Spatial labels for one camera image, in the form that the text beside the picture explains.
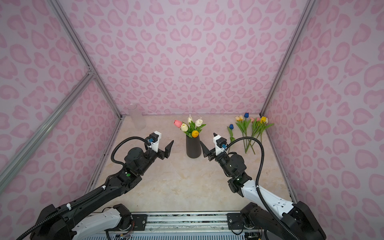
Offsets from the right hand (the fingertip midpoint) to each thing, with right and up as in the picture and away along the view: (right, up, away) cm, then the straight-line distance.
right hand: (207, 137), depth 72 cm
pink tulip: (-15, +7, +3) cm, 16 cm away
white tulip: (-9, +10, +8) cm, 16 cm away
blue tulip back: (+34, +14, +46) cm, 58 cm away
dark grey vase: (-7, -7, +21) cm, 23 cm away
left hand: (-20, +1, +2) cm, 21 cm away
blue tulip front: (+20, +5, +39) cm, 44 cm away
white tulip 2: (-4, +7, +1) cm, 8 cm away
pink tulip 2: (+38, +5, +38) cm, 54 cm away
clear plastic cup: (-47, +12, +34) cm, 60 cm away
